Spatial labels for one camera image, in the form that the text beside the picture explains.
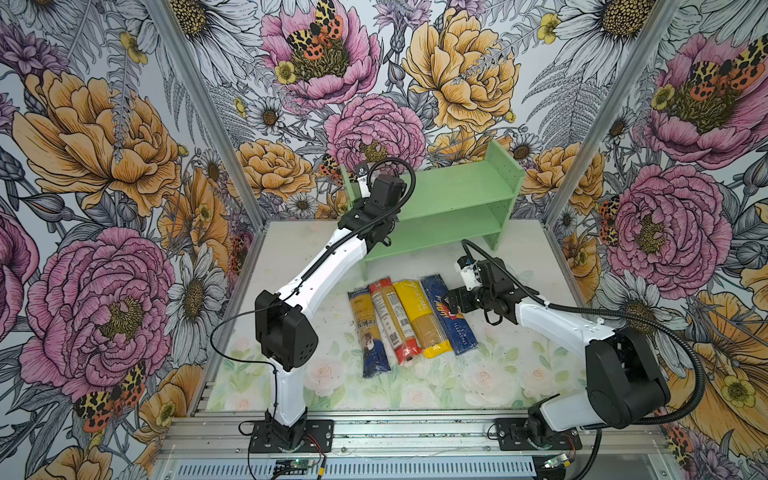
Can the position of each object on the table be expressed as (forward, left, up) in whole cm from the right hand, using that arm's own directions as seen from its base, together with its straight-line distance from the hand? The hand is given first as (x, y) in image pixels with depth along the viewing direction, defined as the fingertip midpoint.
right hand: (457, 303), depth 90 cm
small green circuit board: (-37, +43, -8) cm, 57 cm away
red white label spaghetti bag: (-9, +16, -5) cm, 19 cm away
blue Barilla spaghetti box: (-4, +1, -5) cm, 7 cm away
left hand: (+18, +23, +24) cm, 38 cm away
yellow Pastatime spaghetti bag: (-3, +9, -5) cm, 11 cm away
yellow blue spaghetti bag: (-14, +24, -4) cm, 28 cm away
